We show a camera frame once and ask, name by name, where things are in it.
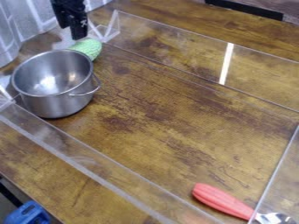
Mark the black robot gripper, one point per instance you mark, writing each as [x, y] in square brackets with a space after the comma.
[73, 9]

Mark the green knitted object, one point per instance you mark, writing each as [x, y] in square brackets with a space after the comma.
[89, 46]

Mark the silver steel pot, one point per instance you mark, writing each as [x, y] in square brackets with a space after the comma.
[57, 83]

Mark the blue plastic object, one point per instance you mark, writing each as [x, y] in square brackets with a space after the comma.
[30, 213]

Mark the white patterned curtain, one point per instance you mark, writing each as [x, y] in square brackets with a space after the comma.
[25, 19]

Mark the clear acrylic barrier wall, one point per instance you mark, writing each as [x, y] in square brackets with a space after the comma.
[194, 117]

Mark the red handled metal spoon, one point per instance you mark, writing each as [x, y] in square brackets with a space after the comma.
[230, 205]

